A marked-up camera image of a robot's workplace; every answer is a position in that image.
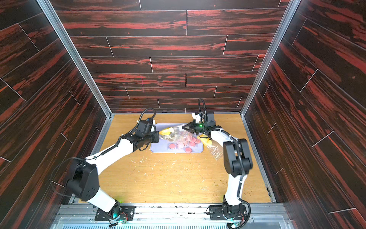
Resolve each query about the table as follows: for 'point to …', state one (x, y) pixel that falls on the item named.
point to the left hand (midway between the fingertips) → (159, 135)
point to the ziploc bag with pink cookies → (216, 149)
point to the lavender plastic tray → (166, 147)
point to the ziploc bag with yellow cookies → (177, 134)
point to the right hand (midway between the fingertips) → (184, 126)
